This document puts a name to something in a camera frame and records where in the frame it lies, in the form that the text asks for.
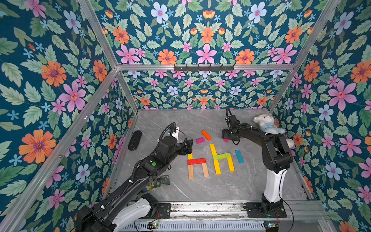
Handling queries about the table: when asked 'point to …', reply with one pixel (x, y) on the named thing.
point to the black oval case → (134, 140)
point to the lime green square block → (219, 156)
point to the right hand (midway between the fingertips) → (231, 134)
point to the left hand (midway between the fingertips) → (188, 140)
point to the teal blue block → (239, 156)
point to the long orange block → (206, 135)
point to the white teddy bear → (267, 125)
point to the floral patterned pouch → (164, 180)
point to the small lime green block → (225, 155)
